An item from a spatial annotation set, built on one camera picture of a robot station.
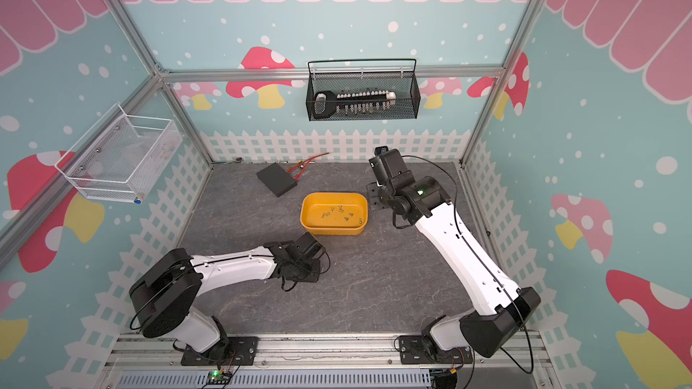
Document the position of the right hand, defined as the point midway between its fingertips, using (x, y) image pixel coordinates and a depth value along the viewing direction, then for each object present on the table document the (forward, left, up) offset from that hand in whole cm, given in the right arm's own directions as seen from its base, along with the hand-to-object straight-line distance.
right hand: (379, 189), depth 73 cm
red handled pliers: (+37, +29, -27) cm, 54 cm away
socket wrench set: (+33, +16, +6) cm, 37 cm away
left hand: (-13, +20, -29) cm, 38 cm away
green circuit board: (-39, +45, -32) cm, 67 cm away
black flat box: (+31, +41, -29) cm, 59 cm away
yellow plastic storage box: (+12, +15, -29) cm, 35 cm away
